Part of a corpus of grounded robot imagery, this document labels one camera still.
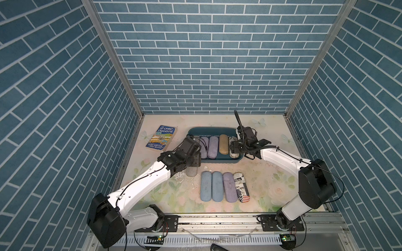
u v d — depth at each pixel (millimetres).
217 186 824
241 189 824
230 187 824
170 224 737
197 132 1083
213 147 978
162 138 1044
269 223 737
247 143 696
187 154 578
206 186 824
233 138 1021
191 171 749
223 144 985
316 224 755
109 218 374
